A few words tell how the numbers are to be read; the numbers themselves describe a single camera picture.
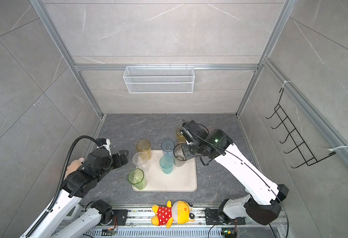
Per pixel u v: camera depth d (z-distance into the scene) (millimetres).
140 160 875
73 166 838
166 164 910
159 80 1004
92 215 598
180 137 1004
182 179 865
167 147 923
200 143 457
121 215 733
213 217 732
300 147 637
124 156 646
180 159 625
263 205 386
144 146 863
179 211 689
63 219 450
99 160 512
